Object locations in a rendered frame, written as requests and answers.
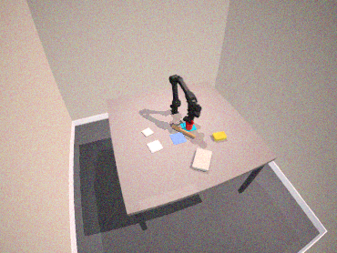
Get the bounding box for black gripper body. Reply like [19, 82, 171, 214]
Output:
[183, 109, 195, 122]

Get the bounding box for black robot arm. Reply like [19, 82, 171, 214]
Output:
[169, 75, 201, 118]

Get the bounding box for cream flat rectangular block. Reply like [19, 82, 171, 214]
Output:
[192, 148, 212, 172]

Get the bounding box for yellow block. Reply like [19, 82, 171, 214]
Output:
[212, 132, 226, 142]

